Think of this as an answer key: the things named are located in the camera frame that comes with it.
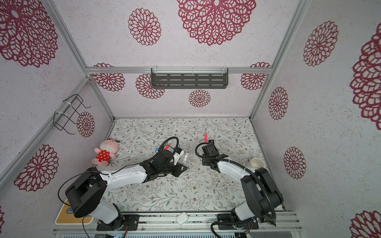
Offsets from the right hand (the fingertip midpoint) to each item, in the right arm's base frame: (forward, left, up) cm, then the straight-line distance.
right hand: (208, 156), depth 92 cm
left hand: (-11, +13, +2) cm, 17 cm away
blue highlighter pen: (+8, +34, -5) cm, 35 cm away
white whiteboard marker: (-7, +13, +9) cm, 18 cm away
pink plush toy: (+2, +64, +3) cm, 64 cm away
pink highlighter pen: (+19, 0, -6) cm, 20 cm away
